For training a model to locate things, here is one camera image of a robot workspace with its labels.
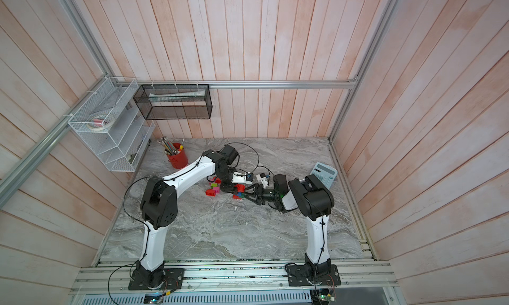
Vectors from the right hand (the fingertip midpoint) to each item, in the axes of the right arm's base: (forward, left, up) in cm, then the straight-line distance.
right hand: (245, 194), depth 93 cm
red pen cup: (+17, +35, +4) cm, 40 cm away
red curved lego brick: (0, +2, +6) cm, 7 cm away
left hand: (+2, +5, +4) cm, 7 cm away
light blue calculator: (+15, -42, -2) cm, 45 cm away
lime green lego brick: (+6, +16, -1) cm, 17 cm away
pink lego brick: (+3, +14, -1) cm, 15 cm away
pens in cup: (+20, +39, +12) cm, 45 cm away
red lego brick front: (-1, +4, -1) cm, 5 cm away
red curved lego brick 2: (+10, +15, -3) cm, 18 cm away
